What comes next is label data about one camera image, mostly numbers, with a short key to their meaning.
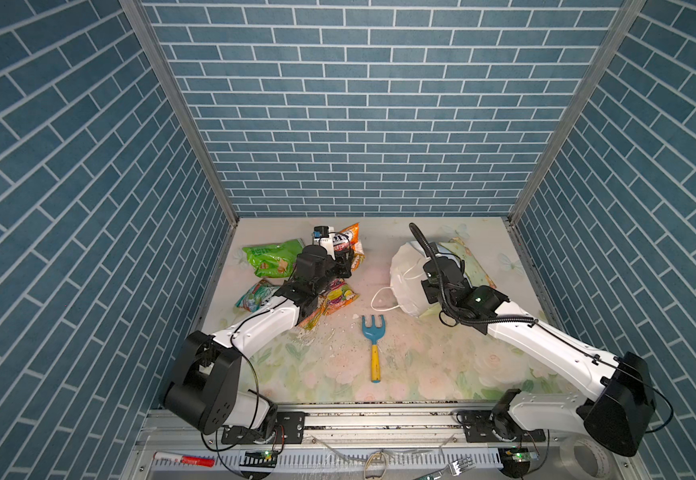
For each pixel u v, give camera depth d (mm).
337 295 938
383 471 666
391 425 753
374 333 889
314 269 641
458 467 681
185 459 687
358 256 812
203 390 418
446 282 579
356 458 706
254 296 940
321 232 724
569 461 678
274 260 975
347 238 802
